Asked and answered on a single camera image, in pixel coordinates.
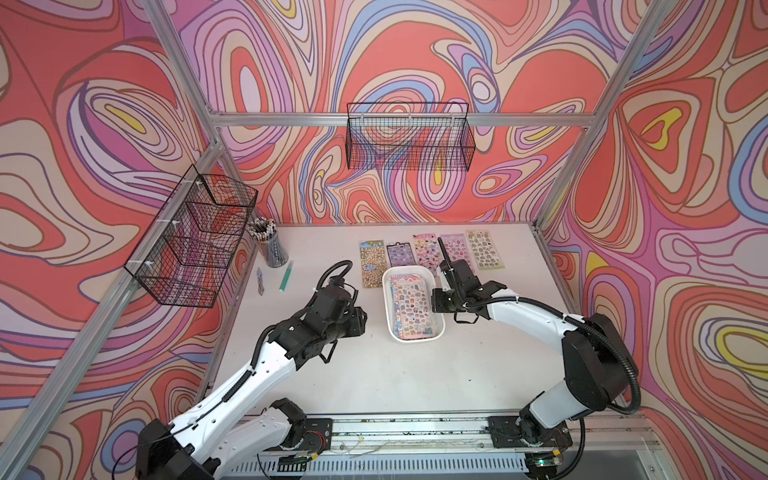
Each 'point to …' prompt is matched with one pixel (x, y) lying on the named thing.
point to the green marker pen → (286, 276)
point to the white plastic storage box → (439, 325)
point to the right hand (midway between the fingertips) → (434, 309)
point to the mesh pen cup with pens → (263, 231)
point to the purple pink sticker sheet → (456, 248)
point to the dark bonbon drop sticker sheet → (400, 254)
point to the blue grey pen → (261, 289)
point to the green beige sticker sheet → (485, 250)
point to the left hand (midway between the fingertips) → (366, 318)
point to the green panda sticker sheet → (373, 263)
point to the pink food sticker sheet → (412, 318)
